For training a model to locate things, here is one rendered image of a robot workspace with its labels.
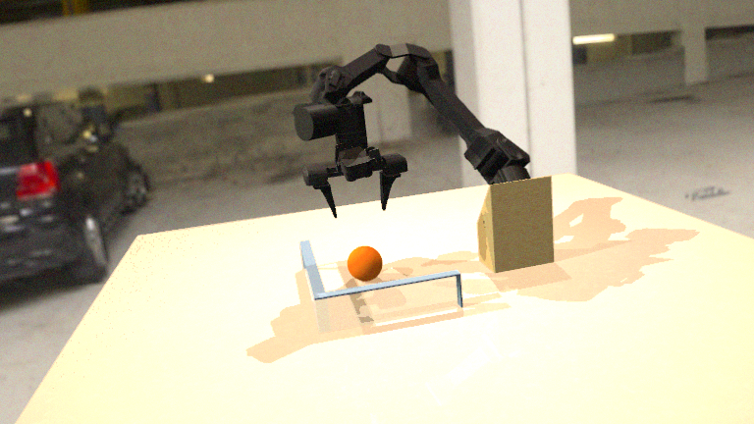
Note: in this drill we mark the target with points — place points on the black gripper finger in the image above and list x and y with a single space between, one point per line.
386 182
326 190

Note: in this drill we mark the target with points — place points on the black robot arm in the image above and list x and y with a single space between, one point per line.
496 157

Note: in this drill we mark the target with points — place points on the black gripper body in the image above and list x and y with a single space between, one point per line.
317 175

